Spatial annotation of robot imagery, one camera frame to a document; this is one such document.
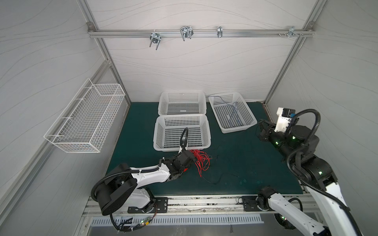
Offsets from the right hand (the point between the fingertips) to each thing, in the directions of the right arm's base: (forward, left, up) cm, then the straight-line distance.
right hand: (264, 116), depth 61 cm
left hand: (-2, +34, -35) cm, 49 cm away
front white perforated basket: (+18, +50, -37) cm, 65 cm away
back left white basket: (+43, +42, -36) cm, 71 cm away
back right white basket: (+37, +3, -39) cm, 54 cm away
